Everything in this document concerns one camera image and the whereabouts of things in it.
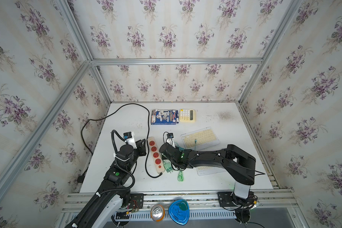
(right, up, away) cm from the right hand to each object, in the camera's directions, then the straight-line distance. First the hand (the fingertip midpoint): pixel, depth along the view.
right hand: (166, 146), depth 87 cm
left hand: (-12, +5, -9) cm, 16 cm away
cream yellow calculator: (+16, +20, +22) cm, 34 cm away
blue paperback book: (-6, +18, +20) cm, 28 cm away
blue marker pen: (+7, +18, +21) cm, 29 cm away
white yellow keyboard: (+24, +3, +11) cm, 27 cm away
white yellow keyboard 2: (+24, -13, -4) cm, 28 cm away
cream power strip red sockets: (-6, -5, -2) cm, 8 cm away
